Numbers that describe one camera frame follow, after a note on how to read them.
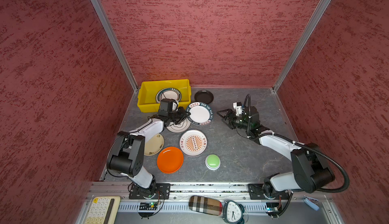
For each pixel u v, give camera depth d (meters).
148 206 0.71
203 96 1.16
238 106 0.81
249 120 0.67
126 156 0.45
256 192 0.74
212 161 0.83
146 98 1.14
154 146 0.89
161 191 0.74
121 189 0.76
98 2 0.76
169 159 0.83
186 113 0.89
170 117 0.76
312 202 0.71
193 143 0.91
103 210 0.67
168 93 1.14
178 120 0.82
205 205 0.68
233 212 0.66
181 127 0.97
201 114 0.92
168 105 0.72
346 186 0.39
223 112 0.79
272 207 0.71
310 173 0.43
